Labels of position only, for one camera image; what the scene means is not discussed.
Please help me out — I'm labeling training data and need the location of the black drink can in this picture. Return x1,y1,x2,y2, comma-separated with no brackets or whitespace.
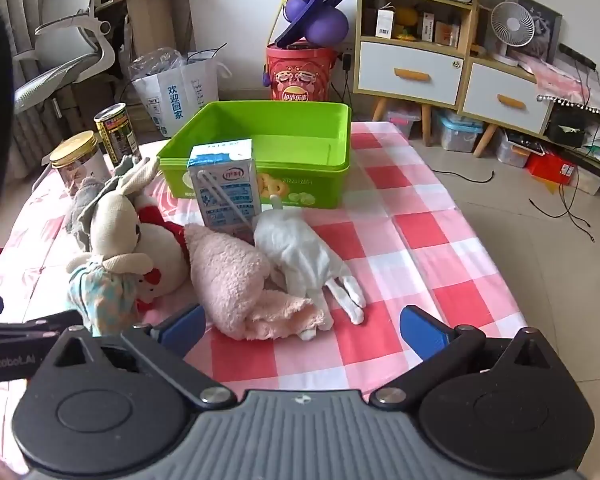
94,103,140,165

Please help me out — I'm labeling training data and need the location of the wooden shelf cabinet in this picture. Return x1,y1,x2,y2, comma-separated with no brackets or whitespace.
353,0,552,144

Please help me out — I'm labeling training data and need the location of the red snack bucket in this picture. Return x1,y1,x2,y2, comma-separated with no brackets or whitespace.
263,41,338,102

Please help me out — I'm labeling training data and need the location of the framed picture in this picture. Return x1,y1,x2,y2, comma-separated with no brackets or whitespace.
517,0,562,64

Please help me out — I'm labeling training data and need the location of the purple hopper ball toy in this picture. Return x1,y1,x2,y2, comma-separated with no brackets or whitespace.
274,0,350,49

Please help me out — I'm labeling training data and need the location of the gold lid clear jar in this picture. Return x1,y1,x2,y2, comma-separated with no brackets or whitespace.
48,130,110,196

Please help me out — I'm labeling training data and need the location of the white paper shopping bag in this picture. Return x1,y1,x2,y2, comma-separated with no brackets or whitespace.
129,44,233,138

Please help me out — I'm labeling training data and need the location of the beige plush rabbit doll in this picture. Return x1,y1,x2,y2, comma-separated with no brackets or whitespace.
67,156,159,336

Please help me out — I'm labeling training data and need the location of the white red plush toy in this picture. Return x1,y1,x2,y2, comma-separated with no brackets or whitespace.
134,194,189,314

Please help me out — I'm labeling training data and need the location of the green plastic storage bin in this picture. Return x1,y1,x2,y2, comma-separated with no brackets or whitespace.
158,101,351,209

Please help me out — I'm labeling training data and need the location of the white office chair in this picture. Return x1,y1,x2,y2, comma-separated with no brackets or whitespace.
15,0,116,114

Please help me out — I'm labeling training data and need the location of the white fabric glove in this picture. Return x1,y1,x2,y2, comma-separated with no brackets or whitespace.
252,196,366,341

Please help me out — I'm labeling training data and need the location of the blue white milk carton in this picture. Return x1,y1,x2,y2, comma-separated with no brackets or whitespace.
187,139,261,243

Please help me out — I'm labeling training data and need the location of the white desk fan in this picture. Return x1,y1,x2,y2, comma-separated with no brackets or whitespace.
490,1,535,67

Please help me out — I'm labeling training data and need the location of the grey cloth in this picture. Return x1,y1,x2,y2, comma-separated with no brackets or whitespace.
65,155,134,252

